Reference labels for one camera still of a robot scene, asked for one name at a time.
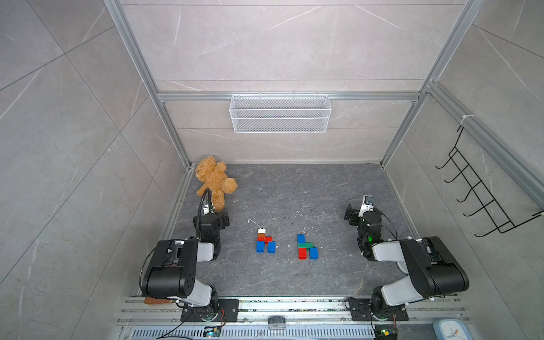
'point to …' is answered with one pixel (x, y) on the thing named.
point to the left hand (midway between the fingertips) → (213, 209)
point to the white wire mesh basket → (280, 113)
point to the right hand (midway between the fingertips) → (363, 206)
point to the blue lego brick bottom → (271, 247)
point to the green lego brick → (306, 245)
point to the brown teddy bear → (216, 178)
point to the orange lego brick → (261, 235)
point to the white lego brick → (261, 231)
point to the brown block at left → (153, 301)
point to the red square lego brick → (302, 253)
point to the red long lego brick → (265, 239)
